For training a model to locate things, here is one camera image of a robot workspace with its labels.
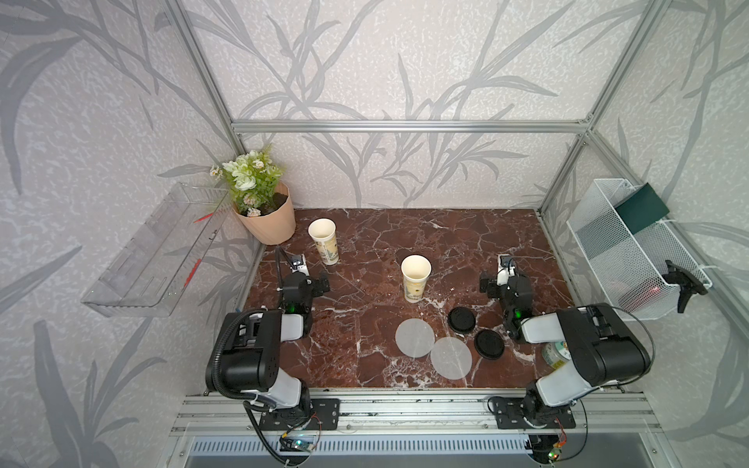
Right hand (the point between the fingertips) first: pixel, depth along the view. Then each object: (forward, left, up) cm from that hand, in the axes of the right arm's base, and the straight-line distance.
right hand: (499, 267), depth 94 cm
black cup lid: (-14, +13, -8) cm, 21 cm away
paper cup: (+11, +58, +7) cm, 59 cm away
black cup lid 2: (-23, +7, -6) cm, 24 cm away
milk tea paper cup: (-5, +28, +7) cm, 29 cm away
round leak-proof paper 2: (-26, +18, -8) cm, 33 cm away
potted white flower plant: (+20, +80, +14) cm, 83 cm away
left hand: (0, +62, 0) cm, 62 cm away
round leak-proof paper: (-20, +28, -7) cm, 36 cm away
